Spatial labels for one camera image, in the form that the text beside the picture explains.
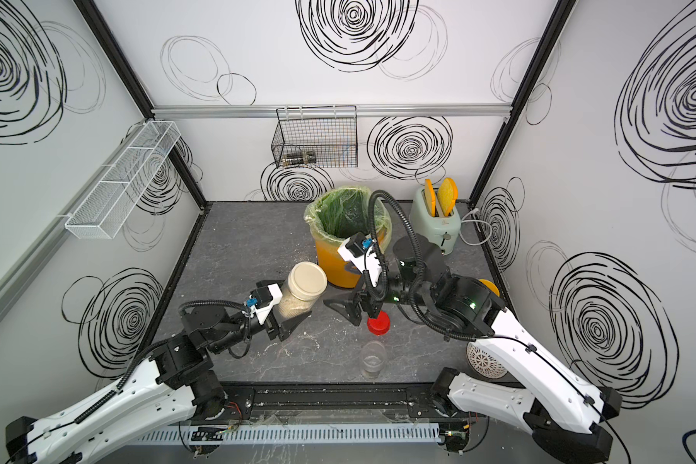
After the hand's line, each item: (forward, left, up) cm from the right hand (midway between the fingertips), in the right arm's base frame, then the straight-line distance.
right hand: (338, 285), depth 56 cm
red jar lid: (+5, -10, -34) cm, 36 cm away
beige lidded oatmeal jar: (+2, +7, -2) cm, 7 cm away
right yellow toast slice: (+42, -32, -16) cm, 56 cm away
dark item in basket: (+44, +16, -3) cm, 47 cm away
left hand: (+2, +10, -8) cm, 13 cm away
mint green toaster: (+33, -31, -23) cm, 51 cm away
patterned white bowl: (-4, -39, -35) cm, 53 cm away
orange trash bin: (+5, +2, -2) cm, 6 cm away
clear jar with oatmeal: (-4, -8, -36) cm, 37 cm away
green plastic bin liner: (+36, +3, -18) cm, 41 cm away
